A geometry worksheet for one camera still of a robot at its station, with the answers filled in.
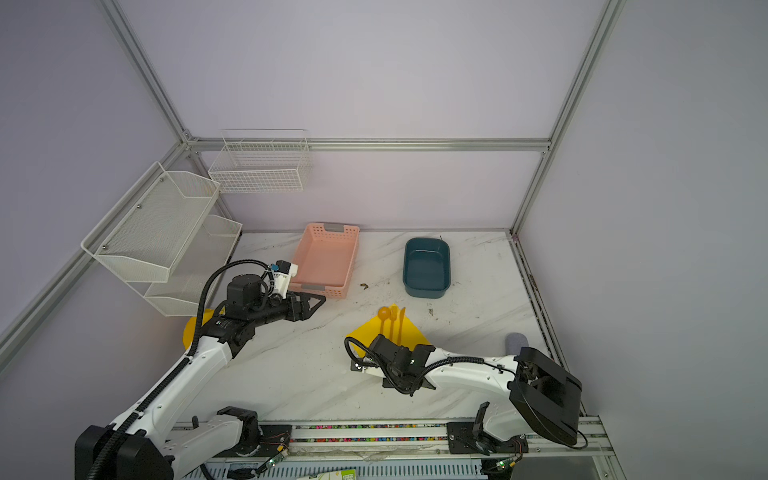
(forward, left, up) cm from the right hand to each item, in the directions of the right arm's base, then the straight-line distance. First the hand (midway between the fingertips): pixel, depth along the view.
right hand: (386, 359), depth 83 cm
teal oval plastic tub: (+35, -13, -2) cm, 38 cm away
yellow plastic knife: (+14, -4, -4) cm, 15 cm away
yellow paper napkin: (+10, +8, -5) cm, 13 cm away
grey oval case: (+7, -39, -3) cm, 39 cm away
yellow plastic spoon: (+16, +1, -3) cm, 16 cm away
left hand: (+10, +19, +16) cm, 26 cm away
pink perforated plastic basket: (+41, +25, -2) cm, 48 cm away
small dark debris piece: (+28, +9, -3) cm, 30 cm away
